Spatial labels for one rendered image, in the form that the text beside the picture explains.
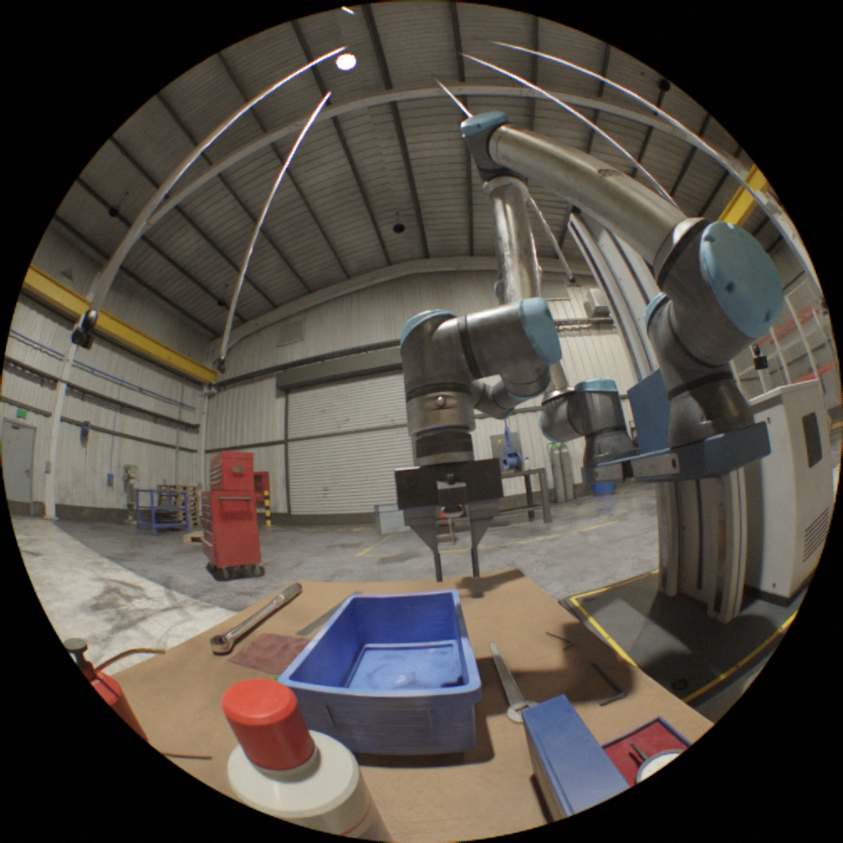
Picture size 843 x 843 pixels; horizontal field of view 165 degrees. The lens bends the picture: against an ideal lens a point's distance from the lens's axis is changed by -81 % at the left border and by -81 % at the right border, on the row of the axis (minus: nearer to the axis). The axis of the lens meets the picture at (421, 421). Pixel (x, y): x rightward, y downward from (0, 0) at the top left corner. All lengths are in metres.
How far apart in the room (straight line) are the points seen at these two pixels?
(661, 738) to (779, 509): 0.63
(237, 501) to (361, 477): 5.72
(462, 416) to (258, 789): 0.37
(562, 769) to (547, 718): 0.06
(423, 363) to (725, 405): 0.49
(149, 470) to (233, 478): 8.33
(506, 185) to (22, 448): 9.89
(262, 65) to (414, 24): 3.09
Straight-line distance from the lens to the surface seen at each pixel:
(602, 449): 0.94
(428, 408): 0.35
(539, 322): 0.36
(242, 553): 3.01
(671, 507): 0.97
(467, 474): 0.36
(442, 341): 0.37
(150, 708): 0.55
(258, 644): 0.66
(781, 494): 0.88
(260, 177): 8.76
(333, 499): 8.61
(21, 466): 9.71
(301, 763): 0.15
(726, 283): 0.42
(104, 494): 10.36
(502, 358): 0.36
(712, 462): 0.53
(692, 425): 0.55
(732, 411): 0.56
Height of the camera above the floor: 0.78
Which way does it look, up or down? 13 degrees up
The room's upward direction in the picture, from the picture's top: 6 degrees counter-clockwise
